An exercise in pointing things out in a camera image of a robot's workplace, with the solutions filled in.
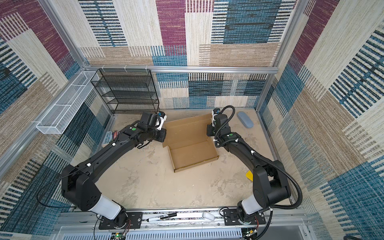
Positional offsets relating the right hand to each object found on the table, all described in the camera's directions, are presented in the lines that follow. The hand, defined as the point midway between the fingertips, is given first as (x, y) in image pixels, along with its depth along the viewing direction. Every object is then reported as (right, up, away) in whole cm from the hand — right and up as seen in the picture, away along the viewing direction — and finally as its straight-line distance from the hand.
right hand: (211, 126), depth 89 cm
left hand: (-26, -2, -6) cm, 26 cm away
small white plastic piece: (-3, -42, -17) cm, 46 cm away
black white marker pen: (-26, -44, -15) cm, 53 cm away
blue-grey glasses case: (+28, +4, +22) cm, 36 cm away
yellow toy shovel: (+21, -27, -4) cm, 34 cm away
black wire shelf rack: (-59, +26, +22) cm, 68 cm away
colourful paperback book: (-66, -7, +13) cm, 68 cm away
